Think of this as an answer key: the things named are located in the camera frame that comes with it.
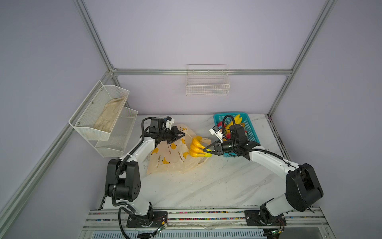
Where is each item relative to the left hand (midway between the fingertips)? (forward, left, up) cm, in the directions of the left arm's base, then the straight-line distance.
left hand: (184, 134), depth 85 cm
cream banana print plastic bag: (-10, +10, -10) cm, 17 cm away
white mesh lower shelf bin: (-9, +37, 0) cm, 38 cm away
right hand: (-12, -11, +3) cm, 17 cm away
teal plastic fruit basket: (+13, -44, -10) cm, 47 cm away
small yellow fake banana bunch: (+15, -35, -4) cm, 38 cm away
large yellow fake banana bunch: (-12, -7, +2) cm, 14 cm away
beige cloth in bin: (0, +41, +11) cm, 43 cm away
